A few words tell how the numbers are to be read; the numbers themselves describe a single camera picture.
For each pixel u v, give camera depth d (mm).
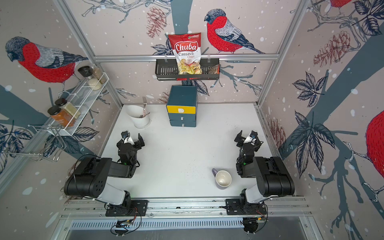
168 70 949
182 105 901
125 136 761
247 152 669
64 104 650
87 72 780
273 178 451
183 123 1035
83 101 796
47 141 660
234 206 728
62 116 645
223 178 817
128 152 696
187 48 814
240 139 826
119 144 816
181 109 922
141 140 856
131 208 713
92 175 462
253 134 745
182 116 976
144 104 1039
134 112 1010
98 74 856
